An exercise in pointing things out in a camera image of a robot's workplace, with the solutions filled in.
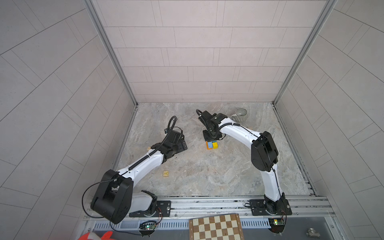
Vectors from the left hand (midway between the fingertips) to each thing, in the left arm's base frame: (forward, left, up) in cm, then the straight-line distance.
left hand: (183, 143), depth 88 cm
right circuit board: (-38, -46, -6) cm, 60 cm away
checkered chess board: (-39, -21, -2) cm, 44 cm away
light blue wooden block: (+1, -16, -3) cm, 16 cm away
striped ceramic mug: (+24, -39, -4) cm, 46 cm away
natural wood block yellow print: (-16, +9, -4) cm, 19 cm away
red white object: (-43, +34, +2) cm, 55 cm away
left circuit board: (-39, +13, -2) cm, 42 cm away
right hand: (+3, -14, -1) cm, 15 cm away
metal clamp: (-41, -59, -3) cm, 72 cm away
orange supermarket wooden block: (+2, -14, -4) cm, 14 cm away
